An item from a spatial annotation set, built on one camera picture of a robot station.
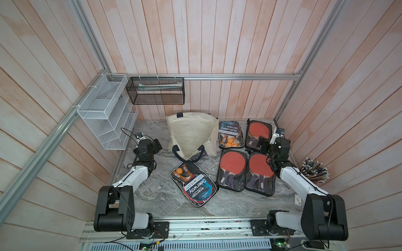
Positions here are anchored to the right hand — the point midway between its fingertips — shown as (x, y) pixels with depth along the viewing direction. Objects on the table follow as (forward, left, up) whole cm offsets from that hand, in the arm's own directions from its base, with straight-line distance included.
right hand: (268, 136), depth 87 cm
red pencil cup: (-21, -17, -1) cm, 27 cm away
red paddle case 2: (-16, +20, -16) cm, 30 cm away
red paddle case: (+21, -1, -18) cm, 28 cm away
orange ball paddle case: (-23, +41, -15) cm, 50 cm away
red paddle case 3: (-18, +4, -16) cm, 24 cm away
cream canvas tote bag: (+11, +46, -14) cm, 50 cm away
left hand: (-3, +68, -4) cm, 68 cm away
